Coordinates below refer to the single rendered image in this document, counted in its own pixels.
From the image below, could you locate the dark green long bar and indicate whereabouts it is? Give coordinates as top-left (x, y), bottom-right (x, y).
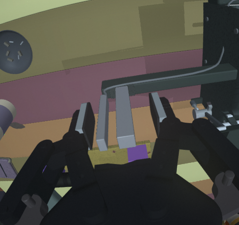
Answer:
top-left (101, 63), bottom-right (238, 99)

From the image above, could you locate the yellow board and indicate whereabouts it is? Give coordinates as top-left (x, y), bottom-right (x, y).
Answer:
top-left (88, 140), bottom-right (152, 163)

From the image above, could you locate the small dark leaf-shaped piece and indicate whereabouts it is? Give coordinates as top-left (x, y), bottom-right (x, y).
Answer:
top-left (10, 121), bottom-right (26, 130)

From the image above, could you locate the narrow grey block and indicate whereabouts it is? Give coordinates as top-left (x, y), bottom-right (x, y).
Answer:
top-left (96, 94), bottom-right (110, 152)

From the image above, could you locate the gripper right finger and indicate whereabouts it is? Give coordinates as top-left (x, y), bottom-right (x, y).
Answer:
top-left (149, 92), bottom-right (239, 182)

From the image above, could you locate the purple spool with cream ends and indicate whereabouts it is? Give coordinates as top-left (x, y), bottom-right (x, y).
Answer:
top-left (0, 99), bottom-right (17, 142)

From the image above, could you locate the grey curved wire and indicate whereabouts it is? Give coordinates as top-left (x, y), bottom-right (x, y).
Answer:
top-left (103, 46), bottom-right (225, 95)

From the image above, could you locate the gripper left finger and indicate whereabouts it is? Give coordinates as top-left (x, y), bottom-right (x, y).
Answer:
top-left (0, 101), bottom-right (97, 225)

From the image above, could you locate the grey-purple tray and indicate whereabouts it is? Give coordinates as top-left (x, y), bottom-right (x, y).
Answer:
top-left (0, 157), bottom-right (19, 179)

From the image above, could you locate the dark round dish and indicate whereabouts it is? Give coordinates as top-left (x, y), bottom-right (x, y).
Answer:
top-left (0, 30), bottom-right (33, 75)

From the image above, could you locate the grey round knob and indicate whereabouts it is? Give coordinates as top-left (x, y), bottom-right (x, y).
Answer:
top-left (190, 99), bottom-right (214, 120)

